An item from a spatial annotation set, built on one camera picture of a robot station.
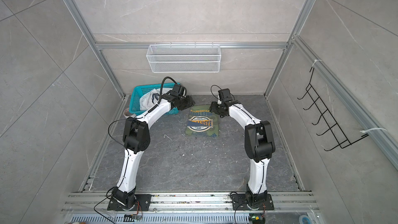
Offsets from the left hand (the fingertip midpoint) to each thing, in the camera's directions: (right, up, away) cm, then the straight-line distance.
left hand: (194, 100), depth 99 cm
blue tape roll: (+52, -56, -30) cm, 82 cm away
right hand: (+12, -5, -1) cm, 13 cm away
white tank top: (-32, +2, +11) cm, 34 cm away
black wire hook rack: (+61, -14, -36) cm, 72 cm away
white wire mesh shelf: (-7, +28, +1) cm, 29 cm away
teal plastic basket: (-42, +2, +8) cm, 43 cm away
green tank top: (+5, -14, 0) cm, 15 cm away
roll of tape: (-49, -8, +8) cm, 50 cm away
